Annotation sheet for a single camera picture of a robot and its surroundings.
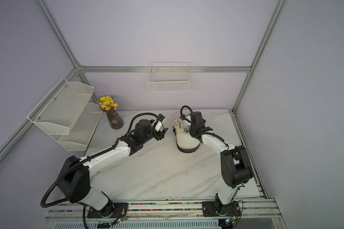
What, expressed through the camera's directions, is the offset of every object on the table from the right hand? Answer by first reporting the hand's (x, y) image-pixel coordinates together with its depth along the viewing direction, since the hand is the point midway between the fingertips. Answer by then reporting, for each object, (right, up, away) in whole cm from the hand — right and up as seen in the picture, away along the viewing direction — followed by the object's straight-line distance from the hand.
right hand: (200, 120), depth 94 cm
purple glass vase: (-61, +1, +8) cm, 61 cm away
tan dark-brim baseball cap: (-9, -20, +2) cm, 22 cm away
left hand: (-25, -3, -10) cm, 27 cm away
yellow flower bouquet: (-61, +12, -3) cm, 62 cm away
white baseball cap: (-11, -12, -1) cm, 17 cm away
